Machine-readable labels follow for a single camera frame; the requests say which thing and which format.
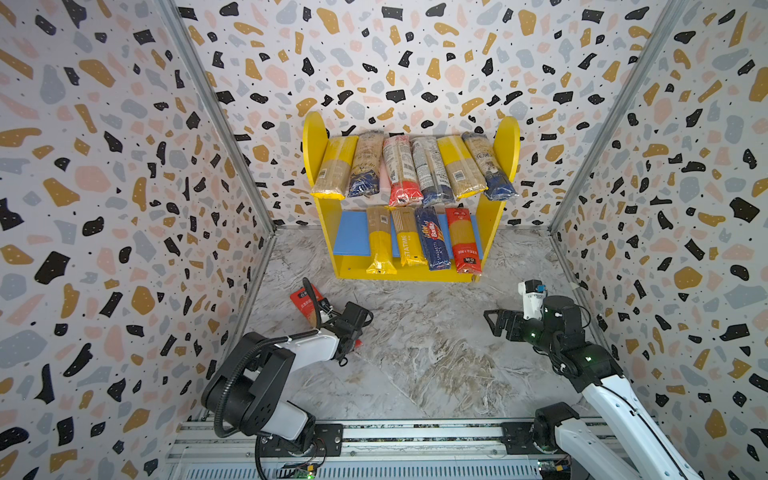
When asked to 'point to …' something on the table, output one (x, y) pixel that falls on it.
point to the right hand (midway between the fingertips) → (495, 309)
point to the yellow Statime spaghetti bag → (408, 243)
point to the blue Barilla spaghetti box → (436, 251)
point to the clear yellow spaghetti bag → (380, 240)
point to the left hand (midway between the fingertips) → (342, 326)
